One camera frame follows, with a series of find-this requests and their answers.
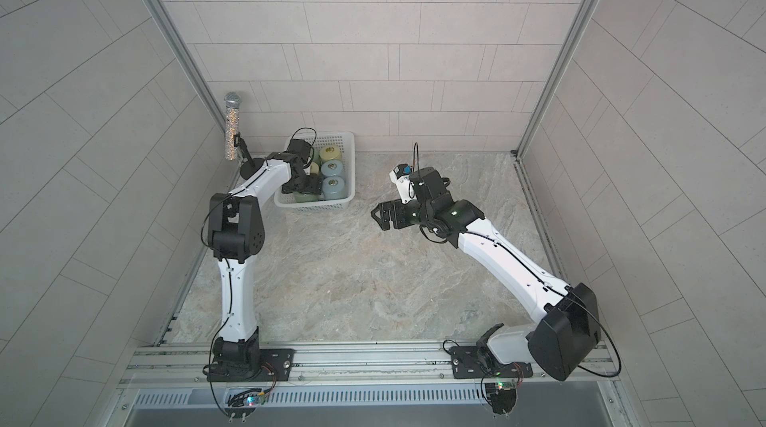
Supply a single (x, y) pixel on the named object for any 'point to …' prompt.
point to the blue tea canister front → (333, 188)
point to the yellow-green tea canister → (314, 168)
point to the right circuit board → (501, 398)
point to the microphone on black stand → (234, 145)
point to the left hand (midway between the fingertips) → (314, 185)
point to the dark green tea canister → (304, 198)
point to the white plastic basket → (345, 141)
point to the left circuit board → (242, 403)
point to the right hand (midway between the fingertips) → (385, 210)
